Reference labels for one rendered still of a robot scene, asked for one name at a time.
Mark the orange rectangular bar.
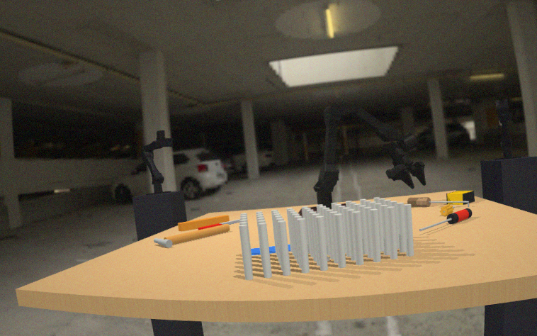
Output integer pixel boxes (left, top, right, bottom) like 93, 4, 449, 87
178, 215, 230, 231

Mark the blue flat strip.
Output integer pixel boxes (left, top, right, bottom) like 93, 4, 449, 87
251, 244, 290, 255

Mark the yellow screwdriver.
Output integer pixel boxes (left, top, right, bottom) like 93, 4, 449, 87
440, 204, 455, 216

